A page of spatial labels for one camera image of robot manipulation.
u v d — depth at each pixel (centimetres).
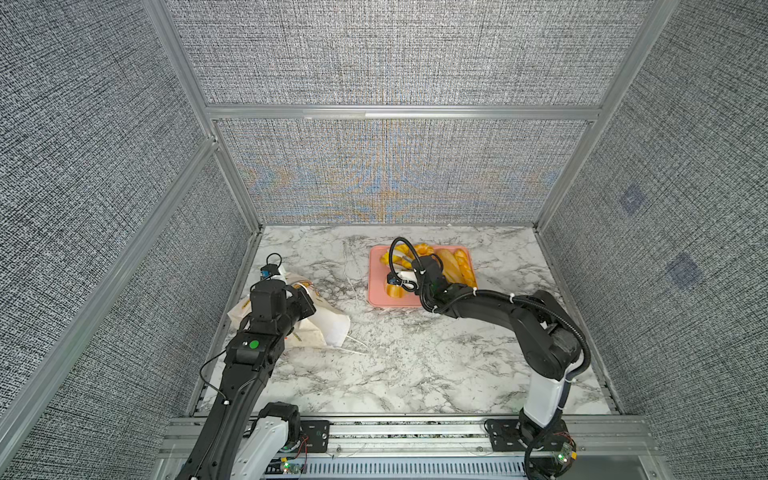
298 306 66
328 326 92
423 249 107
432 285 72
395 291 97
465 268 103
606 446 73
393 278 84
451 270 101
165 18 70
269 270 64
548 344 50
